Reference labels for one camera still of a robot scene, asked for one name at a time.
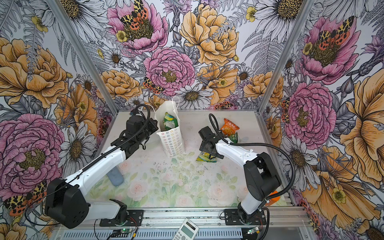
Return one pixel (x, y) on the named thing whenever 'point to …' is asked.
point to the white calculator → (187, 230)
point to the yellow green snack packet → (169, 121)
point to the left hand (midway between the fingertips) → (158, 125)
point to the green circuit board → (126, 230)
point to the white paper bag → (170, 131)
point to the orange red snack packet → (229, 128)
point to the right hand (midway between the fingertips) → (211, 154)
